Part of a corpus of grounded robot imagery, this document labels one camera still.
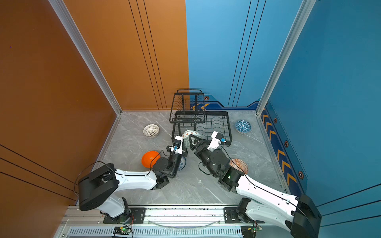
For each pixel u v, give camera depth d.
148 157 0.90
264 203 0.45
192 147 0.61
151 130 1.05
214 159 0.51
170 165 0.59
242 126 1.09
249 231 0.71
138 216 0.74
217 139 0.63
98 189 0.44
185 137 0.68
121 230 0.71
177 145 0.60
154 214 0.76
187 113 1.16
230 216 0.72
